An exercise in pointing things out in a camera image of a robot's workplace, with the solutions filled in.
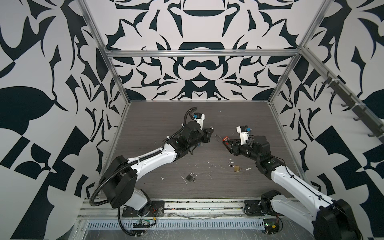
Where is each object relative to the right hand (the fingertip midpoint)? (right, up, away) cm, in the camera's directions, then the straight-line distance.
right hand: (226, 141), depth 78 cm
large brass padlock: (+8, -17, +9) cm, 20 cm away
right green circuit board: (+20, -39, -7) cm, 44 cm away
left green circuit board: (-40, -35, -10) cm, 54 cm away
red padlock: (+4, -2, +20) cm, 21 cm away
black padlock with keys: (-18, -21, +5) cm, 28 cm away
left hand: (-7, +8, -1) cm, 10 cm away
